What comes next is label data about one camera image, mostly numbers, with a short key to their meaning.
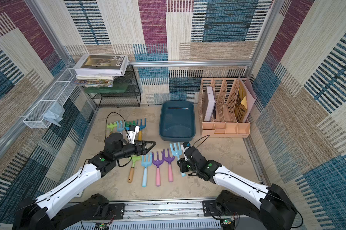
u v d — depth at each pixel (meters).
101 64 0.83
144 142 0.66
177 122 1.08
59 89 0.83
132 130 0.68
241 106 0.96
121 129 1.06
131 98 1.19
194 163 0.62
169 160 0.90
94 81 0.81
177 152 0.83
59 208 0.44
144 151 0.66
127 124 1.08
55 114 0.67
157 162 0.89
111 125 1.08
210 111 1.02
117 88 0.96
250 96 0.84
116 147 0.61
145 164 0.89
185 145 0.75
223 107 1.05
